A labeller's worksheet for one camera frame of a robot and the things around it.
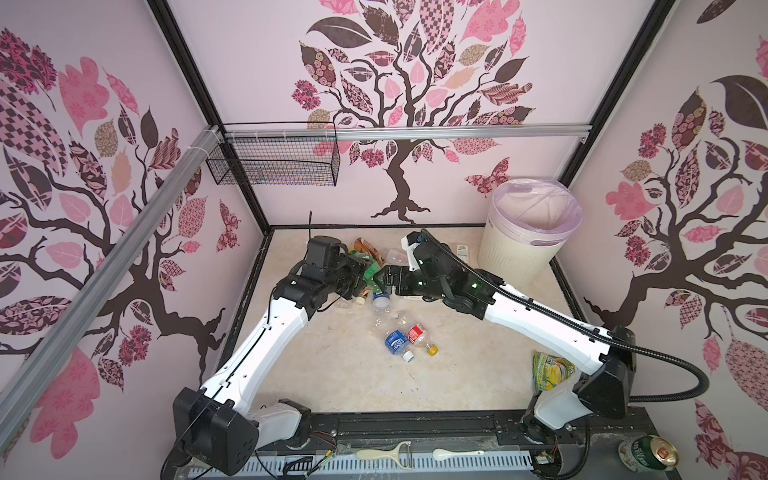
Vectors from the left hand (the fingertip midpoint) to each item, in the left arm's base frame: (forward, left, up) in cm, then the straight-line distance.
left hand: (375, 270), depth 75 cm
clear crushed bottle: (-3, -3, -24) cm, 24 cm away
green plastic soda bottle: (-3, +1, +4) cm, 5 cm away
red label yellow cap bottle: (-8, -12, -20) cm, 25 cm away
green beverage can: (-38, -59, -14) cm, 72 cm away
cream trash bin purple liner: (+28, -52, -9) cm, 60 cm away
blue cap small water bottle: (+4, -1, -25) cm, 26 cm away
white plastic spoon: (-37, -17, -25) cm, 48 cm away
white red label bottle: (+22, -30, -20) cm, 42 cm away
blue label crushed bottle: (-11, -6, -20) cm, 24 cm away
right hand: (-3, -3, +3) cm, 5 cm away
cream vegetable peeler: (-37, -5, -23) cm, 44 cm away
